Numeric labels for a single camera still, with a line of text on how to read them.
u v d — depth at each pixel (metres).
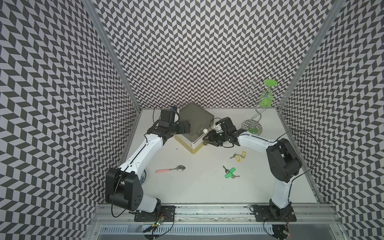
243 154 0.94
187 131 0.76
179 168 0.89
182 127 0.75
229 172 0.87
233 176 0.85
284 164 0.50
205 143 0.94
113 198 0.43
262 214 0.72
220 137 0.79
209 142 0.94
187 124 0.76
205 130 0.84
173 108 0.75
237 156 0.94
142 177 0.82
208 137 0.84
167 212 0.72
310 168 0.91
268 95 0.83
